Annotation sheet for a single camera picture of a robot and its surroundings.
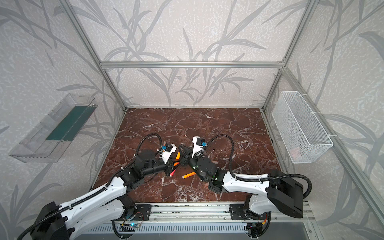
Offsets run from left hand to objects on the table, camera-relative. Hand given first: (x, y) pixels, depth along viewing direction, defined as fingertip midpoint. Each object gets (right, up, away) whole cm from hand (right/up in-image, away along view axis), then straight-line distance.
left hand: (183, 155), depth 74 cm
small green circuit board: (-26, -34, -2) cm, 43 cm away
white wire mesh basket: (+52, +11, -11) cm, 54 cm away
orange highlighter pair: (-2, -1, -3) cm, 4 cm away
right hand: (-2, +6, -3) cm, 7 cm away
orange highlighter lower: (+2, -15, +12) cm, 19 cm away
